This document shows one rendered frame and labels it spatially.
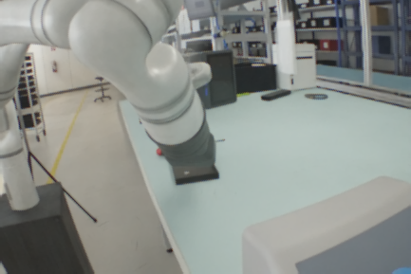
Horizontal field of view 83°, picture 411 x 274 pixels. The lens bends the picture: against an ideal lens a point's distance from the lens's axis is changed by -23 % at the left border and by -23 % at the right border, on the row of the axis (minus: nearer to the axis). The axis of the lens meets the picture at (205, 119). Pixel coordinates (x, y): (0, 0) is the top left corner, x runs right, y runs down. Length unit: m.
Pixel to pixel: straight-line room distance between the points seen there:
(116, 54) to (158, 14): 0.05
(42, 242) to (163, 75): 0.71
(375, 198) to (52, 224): 0.79
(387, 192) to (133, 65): 0.20
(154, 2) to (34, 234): 0.76
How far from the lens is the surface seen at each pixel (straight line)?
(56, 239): 0.88
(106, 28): 0.20
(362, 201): 0.19
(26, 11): 0.34
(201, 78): 0.37
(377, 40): 4.79
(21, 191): 0.90
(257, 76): 1.32
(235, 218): 0.42
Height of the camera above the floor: 1.24
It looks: 15 degrees down
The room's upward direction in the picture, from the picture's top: 5 degrees counter-clockwise
